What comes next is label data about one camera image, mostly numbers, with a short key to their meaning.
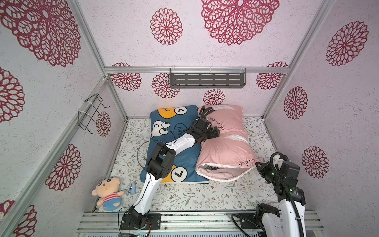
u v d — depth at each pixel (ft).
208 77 3.11
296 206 1.57
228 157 2.72
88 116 2.48
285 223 1.57
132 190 2.68
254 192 2.74
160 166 1.88
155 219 2.45
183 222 2.45
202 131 2.61
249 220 2.14
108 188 2.51
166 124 3.48
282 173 1.94
